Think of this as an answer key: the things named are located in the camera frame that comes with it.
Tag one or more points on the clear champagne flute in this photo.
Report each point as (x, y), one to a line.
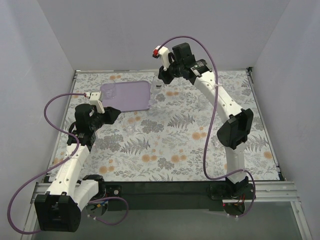
(155, 89)

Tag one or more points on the aluminium frame rail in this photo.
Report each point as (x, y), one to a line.
(266, 191)

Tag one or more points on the small clear shot glass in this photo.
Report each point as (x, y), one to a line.
(129, 126)

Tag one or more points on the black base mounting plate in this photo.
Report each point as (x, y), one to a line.
(169, 195)

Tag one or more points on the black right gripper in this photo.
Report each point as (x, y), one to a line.
(165, 75)

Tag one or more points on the lilac plastic tray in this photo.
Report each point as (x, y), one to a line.
(130, 96)

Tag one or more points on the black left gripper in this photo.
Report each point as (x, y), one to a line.
(105, 115)

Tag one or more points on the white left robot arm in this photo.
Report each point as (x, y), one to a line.
(59, 208)

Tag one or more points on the clear faceted tumbler glass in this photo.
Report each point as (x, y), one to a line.
(108, 89)

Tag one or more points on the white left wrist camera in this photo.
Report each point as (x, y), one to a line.
(95, 99)

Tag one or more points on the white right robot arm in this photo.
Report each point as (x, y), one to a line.
(236, 121)

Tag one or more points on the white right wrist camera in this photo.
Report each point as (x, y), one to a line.
(163, 54)

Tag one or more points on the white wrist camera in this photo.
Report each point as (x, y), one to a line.
(95, 99)
(163, 54)

